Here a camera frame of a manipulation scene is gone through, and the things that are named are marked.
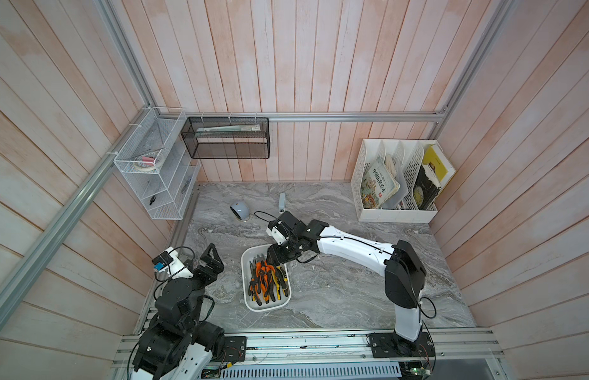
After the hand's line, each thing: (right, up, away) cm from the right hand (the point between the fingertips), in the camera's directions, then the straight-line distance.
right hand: (271, 259), depth 82 cm
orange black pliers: (-3, -7, 0) cm, 8 cm away
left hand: (-18, +5, -15) cm, 24 cm away
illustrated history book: (+44, +27, +16) cm, 54 cm away
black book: (+63, +27, +14) cm, 70 cm away
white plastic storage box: (-9, +1, +8) cm, 12 cm away
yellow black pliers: (+2, -9, +2) cm, 9 cm away
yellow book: (+65, +40, +13) cm, 78 cm away
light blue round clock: (-15, +18, +19) cm, 30 cm away
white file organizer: (+60, +41, +25) cm, 77 cm away
